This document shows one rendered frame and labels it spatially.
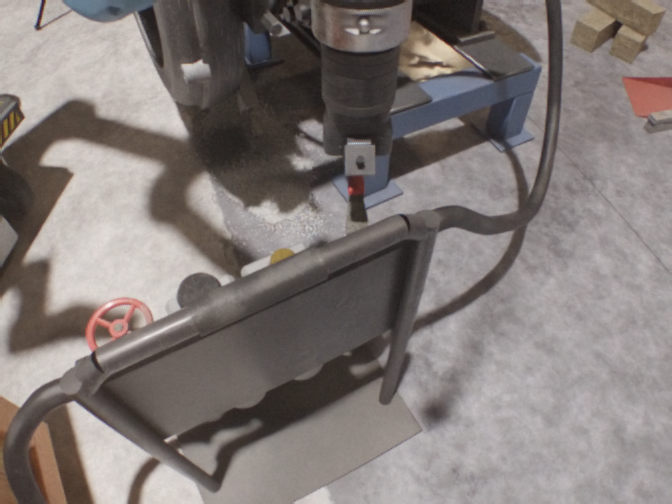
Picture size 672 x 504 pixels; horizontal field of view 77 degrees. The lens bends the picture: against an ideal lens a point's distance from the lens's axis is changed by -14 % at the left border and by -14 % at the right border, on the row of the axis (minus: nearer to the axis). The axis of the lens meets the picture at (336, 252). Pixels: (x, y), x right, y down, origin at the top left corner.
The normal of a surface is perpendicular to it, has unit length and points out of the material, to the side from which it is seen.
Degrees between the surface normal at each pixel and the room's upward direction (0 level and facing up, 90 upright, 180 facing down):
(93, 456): 0
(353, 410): 0
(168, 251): 0
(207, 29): 98
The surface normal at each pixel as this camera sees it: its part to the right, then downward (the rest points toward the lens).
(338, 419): 0.00, -0.58
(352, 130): 0.00, 0.78
